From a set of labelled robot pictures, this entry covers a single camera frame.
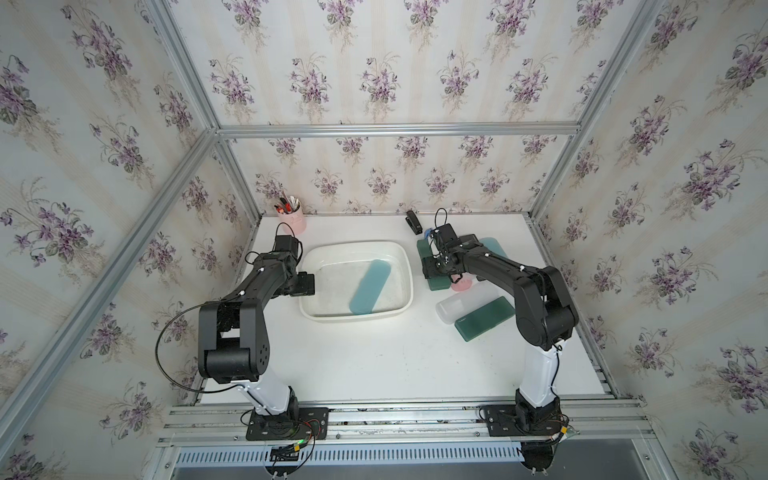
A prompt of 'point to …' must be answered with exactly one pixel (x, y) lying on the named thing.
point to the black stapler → (413, 222)
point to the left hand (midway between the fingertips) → (296, 291)
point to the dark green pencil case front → (484, 318)
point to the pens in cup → (288, 207)
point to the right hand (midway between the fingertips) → (435, 268)
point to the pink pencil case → (463, 284)
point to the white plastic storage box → (339, 267)
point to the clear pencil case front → (453, 308)
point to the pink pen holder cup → (296, 220)
